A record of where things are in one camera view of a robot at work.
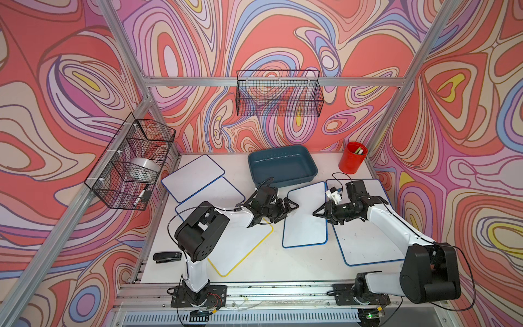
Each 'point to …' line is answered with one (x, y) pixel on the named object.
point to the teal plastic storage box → (285, 165)
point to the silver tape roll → (143, 169)
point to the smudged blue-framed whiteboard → (302, 228)
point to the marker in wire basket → (140, 195)
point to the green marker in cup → (358, 150)
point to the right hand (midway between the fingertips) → (317, 220)
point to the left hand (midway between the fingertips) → (296, 212)
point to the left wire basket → (127, 176)
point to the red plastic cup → (352, 157)
